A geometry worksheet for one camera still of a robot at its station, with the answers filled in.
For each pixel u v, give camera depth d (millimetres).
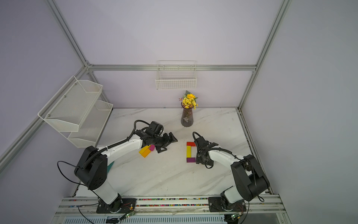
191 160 925
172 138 784
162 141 779
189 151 946
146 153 936
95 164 446
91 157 440
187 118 1016
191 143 978
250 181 437
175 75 956
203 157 749
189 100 904
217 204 733
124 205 735
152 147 964
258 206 738
